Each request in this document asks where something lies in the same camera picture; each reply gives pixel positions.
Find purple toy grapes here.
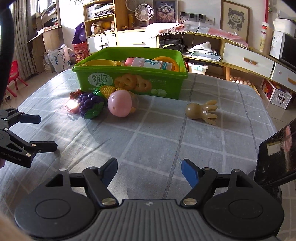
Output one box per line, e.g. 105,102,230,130
78,93,104,119

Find pink toy ball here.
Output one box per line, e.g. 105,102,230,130
107,90,138,117

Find yellow toy pot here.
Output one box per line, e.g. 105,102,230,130
79,59,117,67

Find cotton swab jar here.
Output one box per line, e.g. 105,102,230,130
125,58,173,71

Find yellow toy pumpkin half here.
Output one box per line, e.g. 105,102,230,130
153,56,180,72

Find red plastic chair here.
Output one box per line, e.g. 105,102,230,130
6,60,29,97

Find red brown small toy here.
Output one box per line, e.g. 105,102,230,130
69,89,84,99

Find grey checked tablecloth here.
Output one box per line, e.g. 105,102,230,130
1,70,276,214

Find beige toy octopus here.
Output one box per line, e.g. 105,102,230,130
185,100,218,125

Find black phone screen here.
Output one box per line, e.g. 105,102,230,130
254,120,295,187

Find yellow toy corn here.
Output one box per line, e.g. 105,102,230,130
93,85,125,100

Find red cartoon bag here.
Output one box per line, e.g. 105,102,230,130
73,42,89,62

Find egg tray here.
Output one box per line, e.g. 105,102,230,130
227,75,260,95

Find green plastic storage box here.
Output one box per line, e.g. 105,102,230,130
72,47,188,99

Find white patterned storage box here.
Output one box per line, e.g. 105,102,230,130
260,78,292,109

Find wooden shelf unit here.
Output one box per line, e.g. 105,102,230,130
83,1,129,37

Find wooden white tv cabinet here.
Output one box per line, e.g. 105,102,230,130
87,29,295,91

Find black microwave oven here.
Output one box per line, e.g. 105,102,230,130
269,31,296,70

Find white desk fan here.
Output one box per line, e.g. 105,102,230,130
135,4,154,22

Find cartoon girl picture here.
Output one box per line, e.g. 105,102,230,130
220,1,250,42

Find cat portrait picture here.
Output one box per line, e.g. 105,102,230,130
153,1,178,23

